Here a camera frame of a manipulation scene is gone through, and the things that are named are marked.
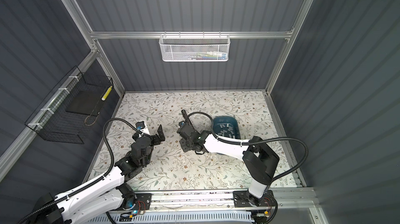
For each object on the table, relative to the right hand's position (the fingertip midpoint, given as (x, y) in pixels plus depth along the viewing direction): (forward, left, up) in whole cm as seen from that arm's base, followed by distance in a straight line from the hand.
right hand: (186, 143), depth 85 cm
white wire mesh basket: (+77, -3, +13) cm, 78 cm away
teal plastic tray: (+20, -25, -7) cm, 33 cm away
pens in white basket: (+45, -13, +26) cm, 53 cm away
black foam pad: (+11, +48, +23) cm, 54 cm away
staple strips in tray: (+14, -27, -8) cm, 31 cm away
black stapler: (+20, +2, -5) cm, 21 cm away
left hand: (+3, +16, +11) cm, 20 cm away
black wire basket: (-3, +53, +27) cm, 60 cm away
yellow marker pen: (+19, +42, +21) cm, 50 cm away
